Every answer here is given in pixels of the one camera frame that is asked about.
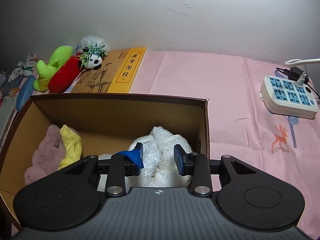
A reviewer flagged white power cable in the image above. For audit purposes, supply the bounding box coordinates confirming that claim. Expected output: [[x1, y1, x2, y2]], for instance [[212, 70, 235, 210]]
[[285, 57, 320, 68]]

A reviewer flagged orange booklet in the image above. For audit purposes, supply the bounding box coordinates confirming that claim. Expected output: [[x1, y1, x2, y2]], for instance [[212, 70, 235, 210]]
[[8, 88, 20, 97]]

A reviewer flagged white blue power strip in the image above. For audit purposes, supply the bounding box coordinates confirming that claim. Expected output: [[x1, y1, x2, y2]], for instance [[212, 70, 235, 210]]
[[259, 75, 319, 119]]

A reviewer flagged pink plush toy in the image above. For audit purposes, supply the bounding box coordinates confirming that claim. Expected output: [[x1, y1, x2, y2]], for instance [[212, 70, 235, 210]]
[[24, 125, 65, 185]]

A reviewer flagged white knotted glove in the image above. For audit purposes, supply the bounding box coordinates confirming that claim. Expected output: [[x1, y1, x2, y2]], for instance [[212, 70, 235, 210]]
[[8, 53, 39, 82]]

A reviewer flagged panda plush with fluff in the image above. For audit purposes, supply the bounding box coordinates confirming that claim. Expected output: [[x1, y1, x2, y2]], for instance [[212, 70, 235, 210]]
[[73, 35, 110, 70]]

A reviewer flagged blue glasses case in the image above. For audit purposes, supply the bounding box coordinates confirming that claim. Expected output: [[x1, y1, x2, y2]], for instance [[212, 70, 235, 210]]
[[16, 75, 36, 112]]

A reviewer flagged yellow knotted towel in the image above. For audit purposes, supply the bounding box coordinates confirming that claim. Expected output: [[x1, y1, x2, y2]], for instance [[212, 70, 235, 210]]
[[59, 125, 82, 170]]

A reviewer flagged black charger plug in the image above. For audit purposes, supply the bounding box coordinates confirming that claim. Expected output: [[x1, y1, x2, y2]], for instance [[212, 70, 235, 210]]
[[276, 67, 304, 81]]

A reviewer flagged yellow chinese book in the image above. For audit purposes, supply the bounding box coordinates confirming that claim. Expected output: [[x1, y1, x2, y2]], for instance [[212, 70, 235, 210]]
[[71, 47, 148, 93]]

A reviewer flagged brown cardboard box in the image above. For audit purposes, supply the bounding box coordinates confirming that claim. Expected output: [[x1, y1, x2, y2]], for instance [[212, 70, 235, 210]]
[[1, 93, 210, 229]]

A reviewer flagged red plush toy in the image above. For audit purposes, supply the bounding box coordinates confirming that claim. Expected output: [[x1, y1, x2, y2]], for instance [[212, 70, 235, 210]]
[[48, 55, 81, 93]]

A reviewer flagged lime green plush toy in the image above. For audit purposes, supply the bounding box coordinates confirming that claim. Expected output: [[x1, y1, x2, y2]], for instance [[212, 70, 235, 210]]
[[33, 46, 73, 92]]

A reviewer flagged pink printed bedsheet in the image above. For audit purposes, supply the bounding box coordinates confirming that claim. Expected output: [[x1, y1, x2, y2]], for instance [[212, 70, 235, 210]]
[[131, 51, 319, 238]]

